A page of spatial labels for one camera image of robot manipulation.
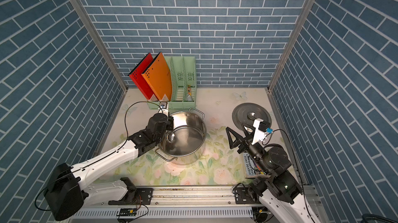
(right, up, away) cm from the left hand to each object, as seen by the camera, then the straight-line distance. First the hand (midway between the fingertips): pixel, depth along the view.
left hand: (173, 114), depth 81 cm
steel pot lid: (+45, -2, +23) cm, 51 cm away
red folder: (-23, +21, +9) cm, 32 cm away
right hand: (+30, -4, -19) cm, 35 cm away
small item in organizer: (+5, +10, +33) cm, 35 cm away
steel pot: (+4, -20, +15) cm, 25 cm away
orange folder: (-11, +23, +11) cm, 28 cm away
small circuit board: (-19, -45, -9) cm, 50 cm away
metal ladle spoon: (-3, -14, +8) cm, 17 cm away
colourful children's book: (+41, -28, -2) cm, 50 cm away
